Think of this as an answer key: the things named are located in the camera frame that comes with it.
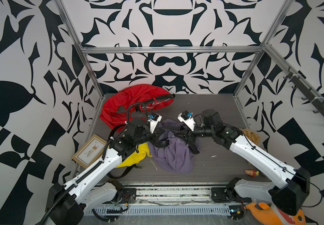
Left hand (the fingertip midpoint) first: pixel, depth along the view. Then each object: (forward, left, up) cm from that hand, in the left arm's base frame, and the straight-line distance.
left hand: (160, 126), depth 75 cm
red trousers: (+24, +31, -13) cm, 42 cm away
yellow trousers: (-10, +15, -18) cm, 25 cm away
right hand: (-3, -9, +2) cm, 10 cm away
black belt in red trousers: (+25, +15, -15) cm, 33 cm away
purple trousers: (-13, -9, -9) cm, 18 cm away
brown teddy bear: (-1, -57, -15) cm, 59 cm away
